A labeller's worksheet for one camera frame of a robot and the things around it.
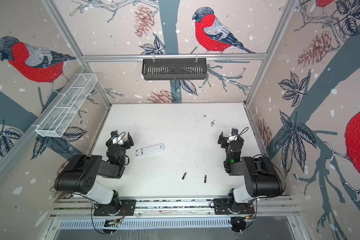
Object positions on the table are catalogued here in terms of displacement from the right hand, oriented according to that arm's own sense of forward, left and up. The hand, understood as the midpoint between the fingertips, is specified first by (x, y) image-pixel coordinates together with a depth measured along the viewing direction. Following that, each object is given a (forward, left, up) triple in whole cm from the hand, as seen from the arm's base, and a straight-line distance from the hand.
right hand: (230, 135), depth 90 cm
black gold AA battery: (-23, +28, -9) cm, 38 cm away
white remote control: (-8, +51, -6) cm, 52 cm away
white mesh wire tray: (-6, +91, +24) cm, 94 cm away
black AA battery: (-23, +16, -10) cm, 30 cm away
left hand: (-4, +68, +4) cm, 68 cm away
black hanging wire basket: (+43, +38, +19) cm, 61 cm away
